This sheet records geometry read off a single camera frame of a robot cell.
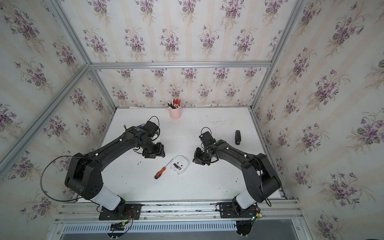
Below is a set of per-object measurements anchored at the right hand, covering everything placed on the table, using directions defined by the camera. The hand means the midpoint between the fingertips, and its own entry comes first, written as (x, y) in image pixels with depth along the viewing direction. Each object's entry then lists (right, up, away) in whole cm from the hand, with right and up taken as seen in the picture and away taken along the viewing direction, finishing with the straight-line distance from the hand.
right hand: (194, 160), depth 86 cm
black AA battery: (-11, -3, 0) cm, 11 cm away
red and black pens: (-14, +36, +24) cm, 46 cm away
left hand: (-18, +3, -3) cm, 18 cm away
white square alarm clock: (-7, -1, +1) cm, 7 cm away
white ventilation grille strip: (+13, -28, -16) cm, 35 cm away
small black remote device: (+29, +12, +12) cm, 34 cm away
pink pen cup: (-14, +29, +26) cm, 41 cm away
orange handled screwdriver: (-21, -7, -2) cm, 22 cm away
